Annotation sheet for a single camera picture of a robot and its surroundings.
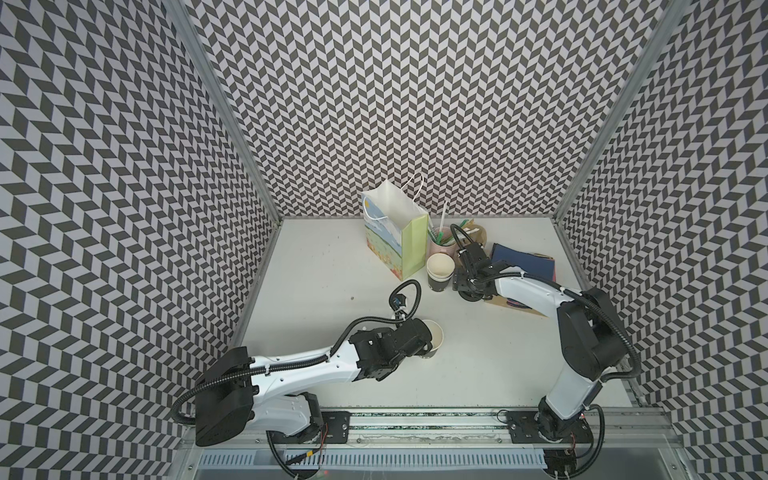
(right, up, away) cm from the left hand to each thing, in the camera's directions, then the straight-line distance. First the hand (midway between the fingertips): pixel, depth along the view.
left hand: (416, 333), depth 78 cm
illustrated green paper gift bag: (-5, +28, +5) cm, 29 cm away
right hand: (+17, +10, +16) cm, 25 cm away
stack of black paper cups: (+8, +16, +16) cm, 24 cm away
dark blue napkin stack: (+42, +17, +24) cm, 51 cm away
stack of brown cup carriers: (+18, +27, +10) cm, 34 cm away
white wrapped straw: (+10, +31, +21) cm, 39 cm away
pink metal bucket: (+10, +25, +22) cm, 35 cm away
